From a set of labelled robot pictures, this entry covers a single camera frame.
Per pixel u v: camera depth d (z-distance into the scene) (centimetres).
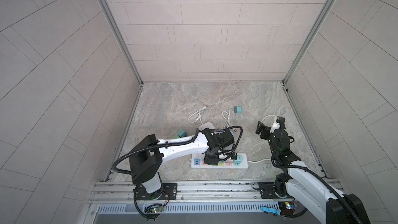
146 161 41
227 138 61
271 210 65
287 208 68
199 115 96
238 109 99
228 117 96
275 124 72
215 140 55
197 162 78
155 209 65
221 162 65
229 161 68
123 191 72
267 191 71
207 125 91
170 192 71
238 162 77
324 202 42
